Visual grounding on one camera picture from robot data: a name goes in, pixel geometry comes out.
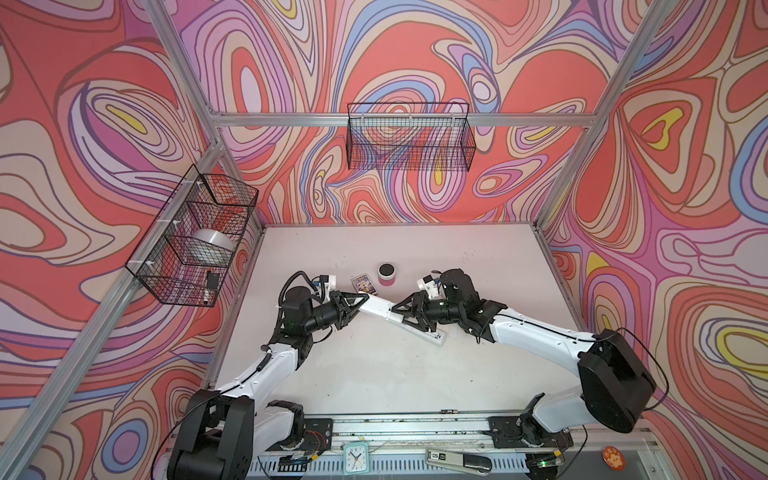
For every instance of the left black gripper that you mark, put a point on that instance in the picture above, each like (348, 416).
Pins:
(342, 316)

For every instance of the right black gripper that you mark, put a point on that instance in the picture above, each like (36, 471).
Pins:
(407, 308)

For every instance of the white remote control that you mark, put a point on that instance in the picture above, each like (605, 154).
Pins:
(383, 309)

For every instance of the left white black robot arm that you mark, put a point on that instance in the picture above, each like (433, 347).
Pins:
(223, 429)

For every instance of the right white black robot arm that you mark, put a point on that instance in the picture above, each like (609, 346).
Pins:
(615, 387)

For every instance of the small colourful card box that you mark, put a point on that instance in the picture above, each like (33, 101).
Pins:
(363, 284)

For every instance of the pink tape roll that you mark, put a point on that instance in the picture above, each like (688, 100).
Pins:
(386, 274)

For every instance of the small teal alarm clock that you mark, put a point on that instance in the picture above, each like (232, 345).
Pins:
(356, 458)

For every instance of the white roll in basket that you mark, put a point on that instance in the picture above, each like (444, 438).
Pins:
(211, 247)

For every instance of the black silver stapler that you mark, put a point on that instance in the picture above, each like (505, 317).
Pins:
(460, 462)

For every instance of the red round sticker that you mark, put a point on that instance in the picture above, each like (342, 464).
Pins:
(614, 458)

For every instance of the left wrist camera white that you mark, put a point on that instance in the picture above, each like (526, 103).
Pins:
(325, 283)

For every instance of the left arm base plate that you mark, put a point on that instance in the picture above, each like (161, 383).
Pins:
(314, 436)

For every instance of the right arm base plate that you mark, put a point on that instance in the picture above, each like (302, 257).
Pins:
(514, 432)

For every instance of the black wire basket left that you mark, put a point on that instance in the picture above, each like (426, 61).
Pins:
(185, 257)

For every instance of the black wire basket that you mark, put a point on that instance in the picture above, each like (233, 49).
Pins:
(185, 257)
(409, 136)

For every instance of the black wire basket back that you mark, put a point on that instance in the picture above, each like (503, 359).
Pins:
(409, 136)

